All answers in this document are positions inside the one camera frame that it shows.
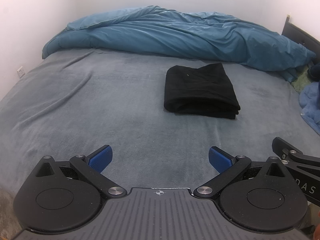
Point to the navy fleece garment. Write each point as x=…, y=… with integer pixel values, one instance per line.
x=315, y=71

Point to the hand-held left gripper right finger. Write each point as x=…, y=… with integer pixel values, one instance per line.
x=220, y=161

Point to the dark bed headboard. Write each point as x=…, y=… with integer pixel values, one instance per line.
x=297, y=33

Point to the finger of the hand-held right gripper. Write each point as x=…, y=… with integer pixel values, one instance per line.
x=295, y=153

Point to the grey fleece bed blanket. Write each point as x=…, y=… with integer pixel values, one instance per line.
x=100, y=105

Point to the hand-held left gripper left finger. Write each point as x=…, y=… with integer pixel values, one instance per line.
x=100, y=157

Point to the black pants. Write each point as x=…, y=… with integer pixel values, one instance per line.
x=200, y=92

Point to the green fuzzy cloth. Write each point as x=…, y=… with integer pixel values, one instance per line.
x=300, y=80

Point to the teal duvet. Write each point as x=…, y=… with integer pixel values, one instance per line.
x=162, y=35

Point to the white wall socket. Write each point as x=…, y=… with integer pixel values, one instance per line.
x=21, y=72

